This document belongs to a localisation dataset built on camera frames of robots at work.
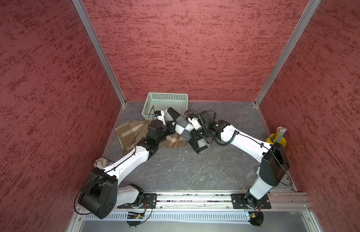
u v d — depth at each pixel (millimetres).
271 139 860
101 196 405
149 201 741
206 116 655
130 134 1001
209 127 625
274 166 446
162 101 1212
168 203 744
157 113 725
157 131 620
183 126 793
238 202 737
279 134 848
